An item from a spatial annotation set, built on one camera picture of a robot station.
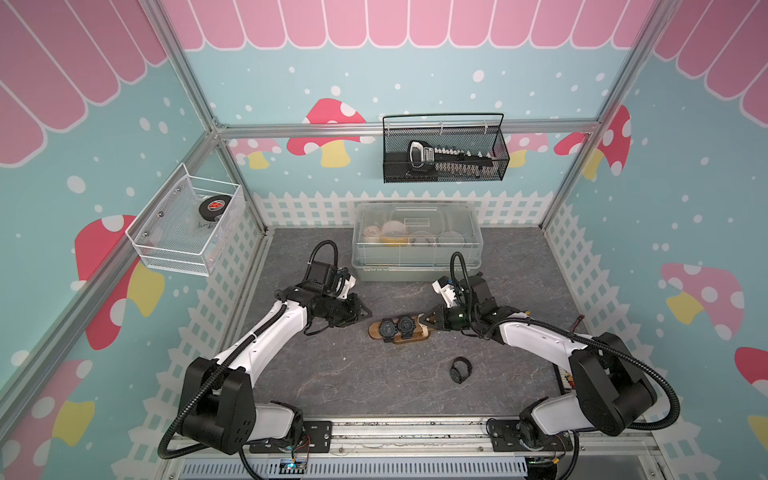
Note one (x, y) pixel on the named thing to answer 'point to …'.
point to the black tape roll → (213, 206)
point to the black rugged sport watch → (388, 329)
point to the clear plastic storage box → (396, 241)
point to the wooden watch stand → (373, 332)
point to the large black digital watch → (406, 325)
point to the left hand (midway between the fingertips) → (368, 320)
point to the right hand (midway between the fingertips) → (420, 320)
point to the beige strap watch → (420, 329)
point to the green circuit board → (292, 465)
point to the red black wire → (580, 317)
